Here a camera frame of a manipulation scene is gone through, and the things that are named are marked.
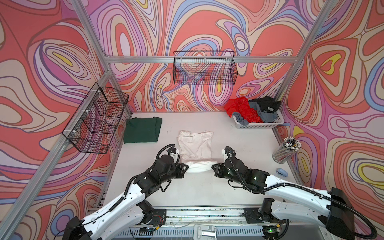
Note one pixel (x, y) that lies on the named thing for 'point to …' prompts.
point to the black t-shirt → (266, 102)
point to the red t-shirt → (241, 105)
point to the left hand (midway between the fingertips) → (189, 167)
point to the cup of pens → (290, 145)
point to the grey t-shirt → (266, 116)
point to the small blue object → (282, 172)
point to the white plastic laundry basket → (280, 120)
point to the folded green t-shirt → (142, 130)
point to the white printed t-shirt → (195, 150)
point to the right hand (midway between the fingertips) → (213, 170)
